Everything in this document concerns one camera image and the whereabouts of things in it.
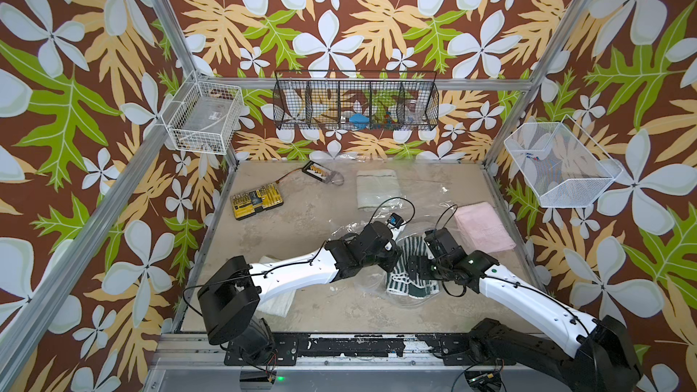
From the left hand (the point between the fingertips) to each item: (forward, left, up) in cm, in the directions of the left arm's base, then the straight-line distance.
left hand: (401, 246), depth 78 cm
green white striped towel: (-6, -1, -11) cm, 13 cm away
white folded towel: (-13, +37, -12) cm, 41 cm away
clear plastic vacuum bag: (+21, -12, -16) cm, 29 cm away
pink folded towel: (+12, -33, -13) cm, 37 cm away
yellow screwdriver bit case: (+26, +49, -13) cm, 57 cm away
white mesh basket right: (+21, -50, +12) cm, 56 cm away
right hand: (-3, -5, -9) cm, 11 cm away
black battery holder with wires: (+41, +27, -14) cm, 51 cm away
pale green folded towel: (+33, +5, -13) cm, 36 cm away
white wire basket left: (+36, +62, +18) cm, 74 cm away
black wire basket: (+51, +13, +15) cm, 55 cm away
